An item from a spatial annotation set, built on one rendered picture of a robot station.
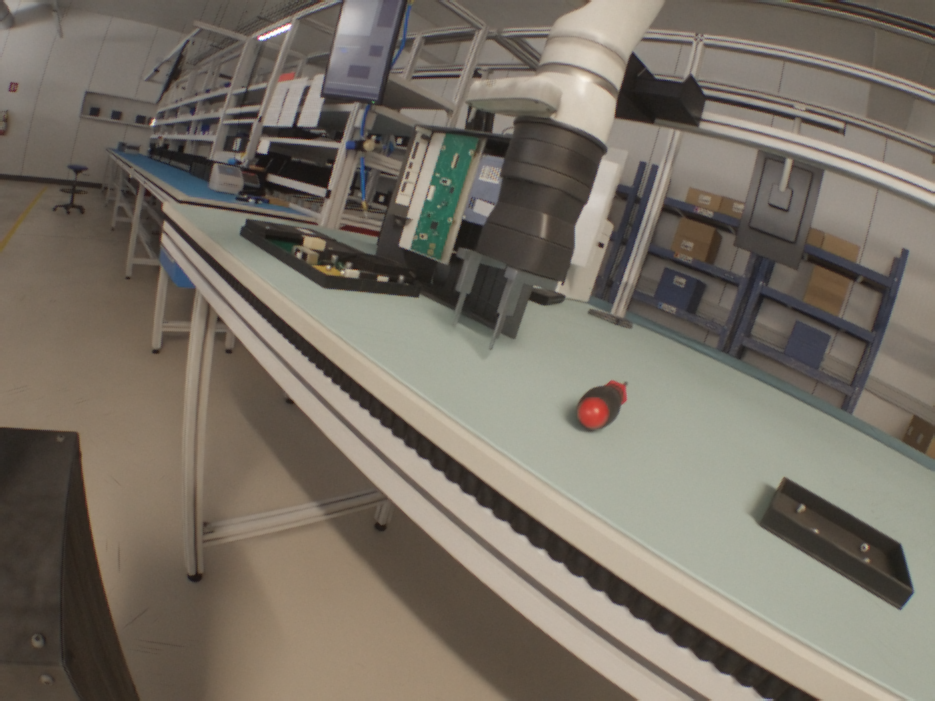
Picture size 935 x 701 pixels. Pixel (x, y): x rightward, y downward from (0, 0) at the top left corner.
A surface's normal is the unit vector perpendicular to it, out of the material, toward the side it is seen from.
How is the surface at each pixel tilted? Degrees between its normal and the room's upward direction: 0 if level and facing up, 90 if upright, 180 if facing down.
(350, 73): 101
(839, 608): 0
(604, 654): 90
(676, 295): 90
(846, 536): 0
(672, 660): 90
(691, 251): 90
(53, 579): 0
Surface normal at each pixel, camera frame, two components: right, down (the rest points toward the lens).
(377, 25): -0.35, 0.34
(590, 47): -0.09, 0.24
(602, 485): 0.29, -0.92
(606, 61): 0.33, 0.36
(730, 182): -0.65, 0.00
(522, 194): -0.80, 0.07
